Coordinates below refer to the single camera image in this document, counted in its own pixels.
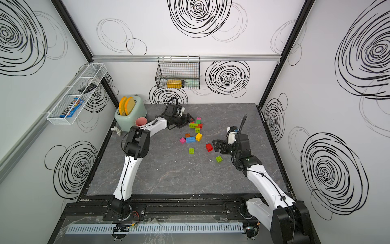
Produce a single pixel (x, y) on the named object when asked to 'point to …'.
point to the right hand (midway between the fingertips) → (221, 141)
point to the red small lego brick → (201, 125)
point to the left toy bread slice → (122, 105)
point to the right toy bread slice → (129, 105)
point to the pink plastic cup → (141, 121)
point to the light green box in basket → (191, 83)
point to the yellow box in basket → (174, 84)
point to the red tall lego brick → (209, 147)
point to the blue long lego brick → (190, 140)
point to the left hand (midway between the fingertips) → (191, 121)
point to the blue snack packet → (74, 109)
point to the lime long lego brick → (193, 125)
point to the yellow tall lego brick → (198, 136)
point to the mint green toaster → (126, 122)
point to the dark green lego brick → (198, 121)
